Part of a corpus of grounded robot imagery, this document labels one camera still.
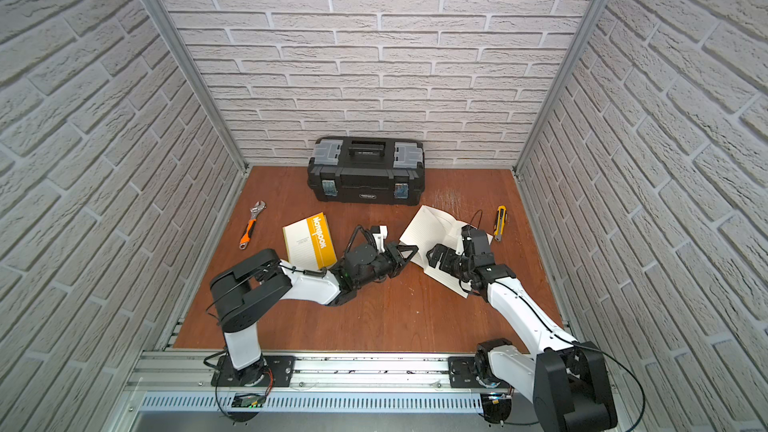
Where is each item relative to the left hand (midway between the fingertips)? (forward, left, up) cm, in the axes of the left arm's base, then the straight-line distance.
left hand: (425, 246), depth 79 cm
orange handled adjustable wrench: (+26, +57, -16) cm, 65 cm away
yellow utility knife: (+19, -30, -14) cm, 38 cm away
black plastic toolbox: (+28, +17, +1) cm, 33 cm away
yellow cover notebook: (+8, +35, -13) cm, 39 cm away
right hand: (+1, -6, -8) cm, 10 cm away
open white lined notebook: (+13, -4, -10) cm, 17 cm away
